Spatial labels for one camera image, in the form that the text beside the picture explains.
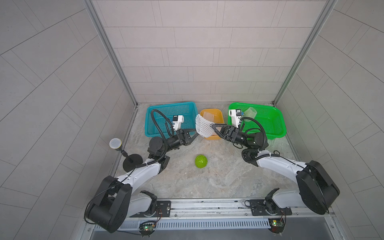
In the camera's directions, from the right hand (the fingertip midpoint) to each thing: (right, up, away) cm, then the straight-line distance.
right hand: (214, 132), depth 61 cm
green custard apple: (-5, -18, +19) cm, 27 cm away
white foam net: (+28, +9, +40) cm, 50 cm away
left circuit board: (-29, -42, +3) cm, 51 cm away
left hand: (-5, -2, +3) cm, 6 cm away
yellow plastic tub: (+6, +7, +46) cm, 47 cm away
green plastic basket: (+45, +5, +43) cm, 62 cm away
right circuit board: (+30, -44, +7) cm, 53 cm away
